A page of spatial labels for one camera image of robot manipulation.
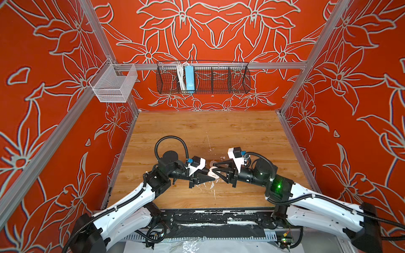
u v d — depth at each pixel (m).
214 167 0.61
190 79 0.89
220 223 0.73
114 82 0.92
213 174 0.60
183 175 0.59
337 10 0.71
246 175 0.56
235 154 0.54
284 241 0.68
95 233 0.40
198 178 0.58
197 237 0.70
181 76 0.89
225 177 0.58
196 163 0.53
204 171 0.62
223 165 0.63
